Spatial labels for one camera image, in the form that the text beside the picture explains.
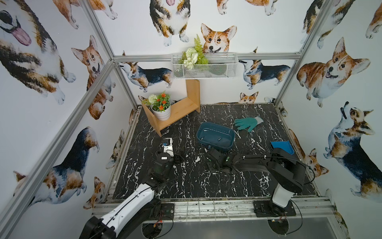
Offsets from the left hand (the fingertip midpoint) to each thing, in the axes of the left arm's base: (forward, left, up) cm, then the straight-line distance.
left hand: (176, 143), depth 83 cm
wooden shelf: (+35, 0, -10) cm, 36 cm away
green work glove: (+23, -49, -14) cm, 56 cm away
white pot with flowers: (+23, +11, +6) cm, 26 cm away
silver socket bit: (+10, -26, -14) cm, 32 cm away
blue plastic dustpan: (+5, -69, -14) cm, 70 cm away
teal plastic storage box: (+15, -25, -16) cm, 32 cm away
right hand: (-4, -20, -13) cm, 24 cm away
